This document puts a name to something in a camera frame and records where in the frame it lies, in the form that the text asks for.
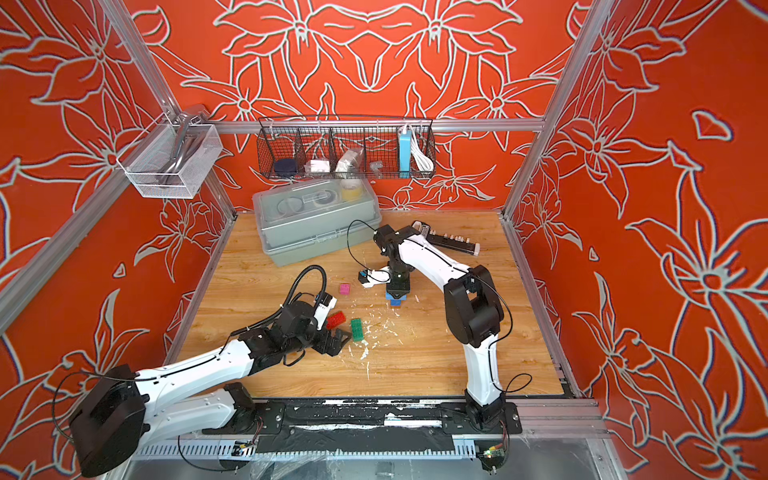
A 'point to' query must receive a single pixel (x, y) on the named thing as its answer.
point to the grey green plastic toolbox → (318, 221)
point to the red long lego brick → (335, 320)
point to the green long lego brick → (357, 329)
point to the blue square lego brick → (395, 303)
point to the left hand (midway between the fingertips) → (340, 327)
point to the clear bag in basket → (348, 166)
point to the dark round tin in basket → (285, 167)
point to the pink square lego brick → (344, 289)
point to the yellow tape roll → (351, 189)
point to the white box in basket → (317, 166)
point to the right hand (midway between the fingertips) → (392, 287)
